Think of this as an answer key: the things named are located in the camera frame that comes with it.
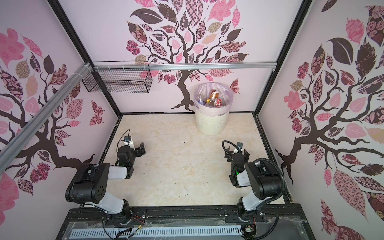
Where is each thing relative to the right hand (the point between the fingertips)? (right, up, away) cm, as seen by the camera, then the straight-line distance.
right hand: (238, 147), depth 92 cm
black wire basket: (-92, +52, +30) cm, 109 cm away
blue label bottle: (-23, +29, +5) cm, 38 cm away
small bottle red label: (-12, +29, +3) cm, 31 cm away
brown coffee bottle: (-15, +35, +7) cm, 39 cm away
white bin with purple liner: (-17, +17, +2) cm, 24 cm away
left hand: (-66, +1, +2) cm, 66 cm away
